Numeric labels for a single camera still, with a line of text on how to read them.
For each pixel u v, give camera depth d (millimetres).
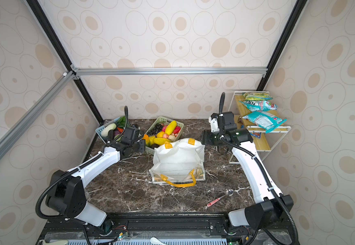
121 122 1070
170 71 1854
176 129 1083
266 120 689
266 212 402
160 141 972
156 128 1064
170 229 748
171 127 1037
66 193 430
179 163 947
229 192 828
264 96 770
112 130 1031
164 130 1048
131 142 680
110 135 1007
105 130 1048
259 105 744
